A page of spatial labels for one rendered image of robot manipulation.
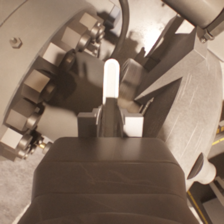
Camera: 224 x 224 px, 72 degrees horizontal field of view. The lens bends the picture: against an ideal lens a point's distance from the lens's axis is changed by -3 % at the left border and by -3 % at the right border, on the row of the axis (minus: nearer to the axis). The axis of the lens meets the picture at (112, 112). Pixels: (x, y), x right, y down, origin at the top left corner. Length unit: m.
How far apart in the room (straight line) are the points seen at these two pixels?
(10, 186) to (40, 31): 1.81
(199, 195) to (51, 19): 1.35
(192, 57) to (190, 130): 0.12
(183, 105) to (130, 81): 0.19
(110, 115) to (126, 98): 0.24
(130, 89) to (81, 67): 0.16
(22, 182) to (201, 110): 1.80
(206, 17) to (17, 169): 1.78
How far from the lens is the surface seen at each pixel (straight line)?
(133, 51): 1.16
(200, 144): 0.30
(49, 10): 0.40
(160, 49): 0.56
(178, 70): 0.31
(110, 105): 0.16
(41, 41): 0.35
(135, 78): 0.45
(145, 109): 0.67
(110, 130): 0.17
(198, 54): 0.29
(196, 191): 1.37
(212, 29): 0.31
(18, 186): 1.99
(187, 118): 0.28
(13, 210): 2.32
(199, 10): 0.41
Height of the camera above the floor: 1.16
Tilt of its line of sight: 69 degrees down
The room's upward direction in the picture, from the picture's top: 175 degrees counter-clockwise
